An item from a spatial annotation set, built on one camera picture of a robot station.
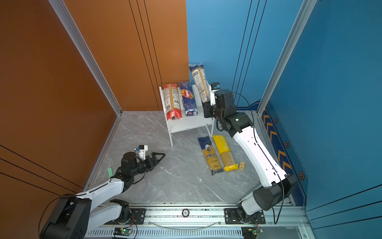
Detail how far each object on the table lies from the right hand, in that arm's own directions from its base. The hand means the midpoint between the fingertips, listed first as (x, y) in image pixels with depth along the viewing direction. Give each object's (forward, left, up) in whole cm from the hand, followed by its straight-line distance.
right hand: (205, 103), depth 71 cm
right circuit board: (-48, -21, -40) cm, 66 cm away
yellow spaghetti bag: (-11, -14, -36) cm, 40 cm away
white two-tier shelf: (+6, +10, -21) cm, 24 cm away
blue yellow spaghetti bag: (-9, -4, -35) cm, 37 cm away
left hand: (-14, +24, -28) cm, 39 cm away
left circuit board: (-47, +40, -39) cm, 73 cm away
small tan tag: (-15, -22, -37) cm, 46 cm away
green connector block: (-19, +56, -36) cm, 69 cm away
